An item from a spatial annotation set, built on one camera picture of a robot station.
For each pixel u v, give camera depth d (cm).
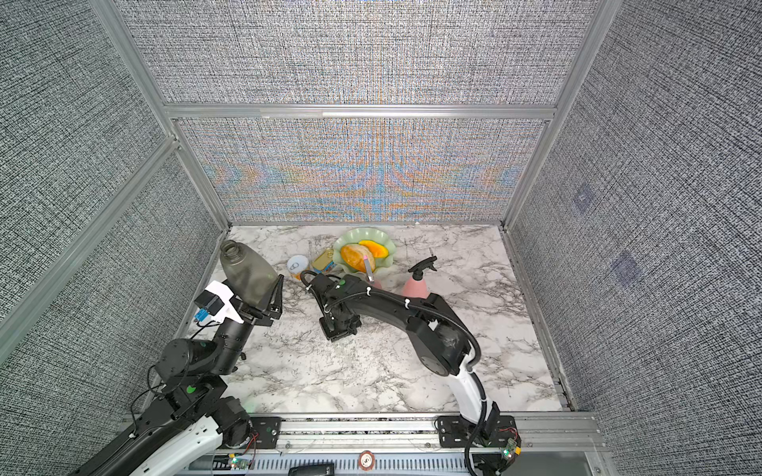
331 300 65
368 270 97
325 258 104
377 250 106
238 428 64
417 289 89
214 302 46
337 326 73
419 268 86
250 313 54
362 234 111
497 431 73
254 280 61
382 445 73
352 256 100
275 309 56
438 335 54
